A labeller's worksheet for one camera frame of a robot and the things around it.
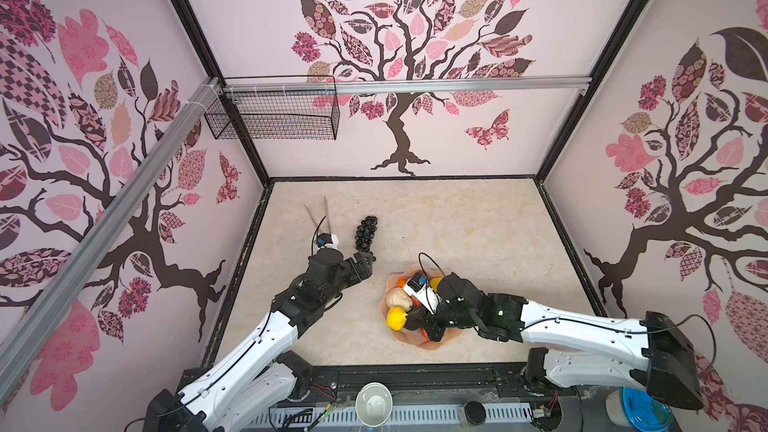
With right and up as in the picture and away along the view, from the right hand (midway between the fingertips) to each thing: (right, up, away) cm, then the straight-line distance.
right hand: (407, 314), depth 72 cm
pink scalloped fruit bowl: (+2, -7, +3) cm, 8 cm away
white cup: (-8, -21, -2) cm, 23 cm away
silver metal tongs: (-27, +22, +35) cm, 50 cm away
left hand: (-12, +11, +7) cm, 17 cm away
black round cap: (+14, -17, -11) cm, 24 cm away
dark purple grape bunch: (-13, +18, +26) cm, 34 cm away
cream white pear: (-2, +2, +7) cm, 8 cm away
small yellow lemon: (-3, -1, -1) cm, 3 cm away
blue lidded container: (+49, -17, -10) cm, 53 cm away
